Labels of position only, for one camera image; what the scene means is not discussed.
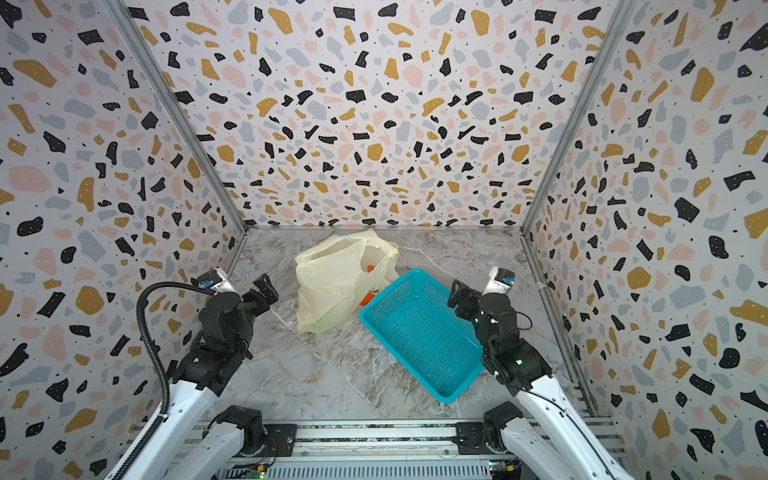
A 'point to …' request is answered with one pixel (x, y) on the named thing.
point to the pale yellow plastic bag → (339, 274)
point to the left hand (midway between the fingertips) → (250, 279)
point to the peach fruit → (367, 298)
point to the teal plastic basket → (416, 320)
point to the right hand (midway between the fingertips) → (462, 281)
